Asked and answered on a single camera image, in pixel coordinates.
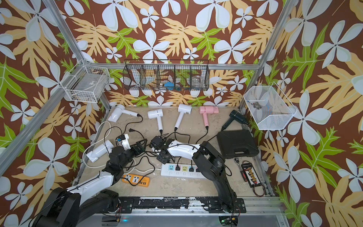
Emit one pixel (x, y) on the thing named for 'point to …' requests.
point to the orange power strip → (135, 179)
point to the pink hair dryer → (205, 110)
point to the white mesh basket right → (269, 107)
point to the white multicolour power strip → (169, 170)
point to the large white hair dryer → (106, 147)
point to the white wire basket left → (85, 83)
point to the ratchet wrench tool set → (248, 173)
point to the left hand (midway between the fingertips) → (143, 140)
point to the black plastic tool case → (237, 143)
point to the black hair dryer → (235, 115)
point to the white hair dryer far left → (119, 109)
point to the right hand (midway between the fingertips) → (163, 156)
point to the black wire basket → (166, 74)
